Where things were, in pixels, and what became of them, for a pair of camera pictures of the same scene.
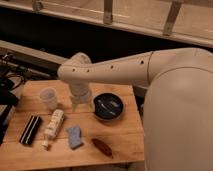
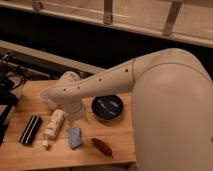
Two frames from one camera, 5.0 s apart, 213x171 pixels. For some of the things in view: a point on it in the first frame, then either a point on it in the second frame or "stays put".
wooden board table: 45,130 stays put
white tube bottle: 54,124 stays put
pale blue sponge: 75,138 stays put
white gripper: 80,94 -> 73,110
